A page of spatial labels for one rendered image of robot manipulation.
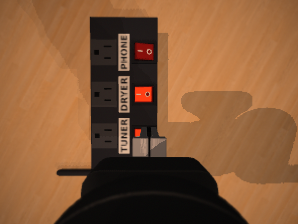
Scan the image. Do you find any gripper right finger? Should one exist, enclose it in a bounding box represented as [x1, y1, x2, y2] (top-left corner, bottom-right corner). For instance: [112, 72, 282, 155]
[149, 127, 167, 157]

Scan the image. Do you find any black power strip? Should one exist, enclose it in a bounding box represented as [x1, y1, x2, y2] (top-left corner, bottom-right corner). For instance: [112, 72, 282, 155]
[56, 17, 158, 176]

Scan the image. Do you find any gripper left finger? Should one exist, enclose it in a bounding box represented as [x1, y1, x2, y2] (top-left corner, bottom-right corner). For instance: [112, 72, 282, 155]
[132, 127, 149, 157]

